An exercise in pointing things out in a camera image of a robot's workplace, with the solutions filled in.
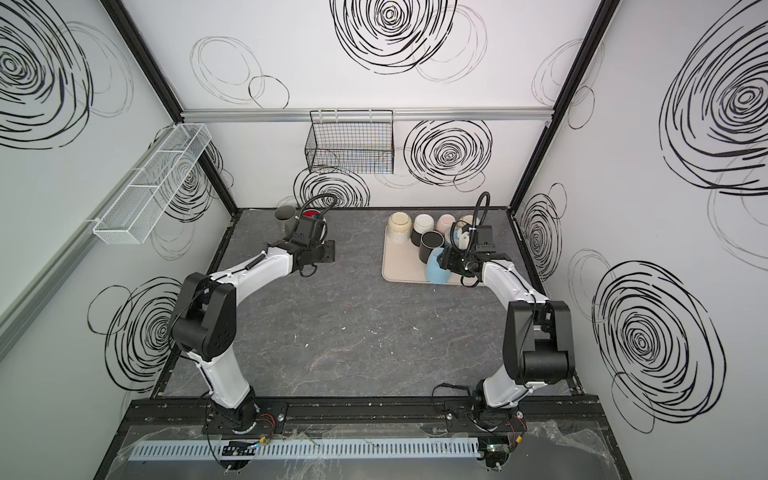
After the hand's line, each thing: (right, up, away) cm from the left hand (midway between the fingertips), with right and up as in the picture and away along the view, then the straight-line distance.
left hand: (330, 246), depth 96 cm
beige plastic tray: (+23, -6, +9) cm, 26 cm away
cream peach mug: (+47, +9, +10) cm, 49 cm away
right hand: (+36, -4, -4) cm, 36 cm away
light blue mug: (+34, -9, 0) cm, 35 cm away
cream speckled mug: (+23, +6, +9) cm, 25 cm away
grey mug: (-18, +10, +10) cm, 23 cm away
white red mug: (-10, +12, +16) cm, 23 cm away
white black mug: (+31, +8, +8) cm, 33 cm away
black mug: (+33, +2, +4) cm, 33 cm away
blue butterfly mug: (+40, +3, -11) cm, 41 cm away
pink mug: (+39, +8, +8) cm, 40 cm away
